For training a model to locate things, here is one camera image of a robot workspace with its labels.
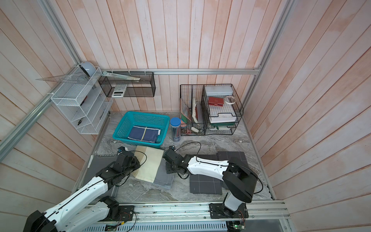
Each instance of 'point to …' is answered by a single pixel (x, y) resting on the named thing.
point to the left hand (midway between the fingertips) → (138, 162)
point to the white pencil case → (219, 90)
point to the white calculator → (119, 90)
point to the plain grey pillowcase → (98, 162)
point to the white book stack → (222, 118)
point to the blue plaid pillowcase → (144, 134)
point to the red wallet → (216, 101)
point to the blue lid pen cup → (175, 123)
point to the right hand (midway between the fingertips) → (168, 166)
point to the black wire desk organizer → (214, 108)
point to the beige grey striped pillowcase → (152, 167)
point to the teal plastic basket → (130, 119)
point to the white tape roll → (230, 99)
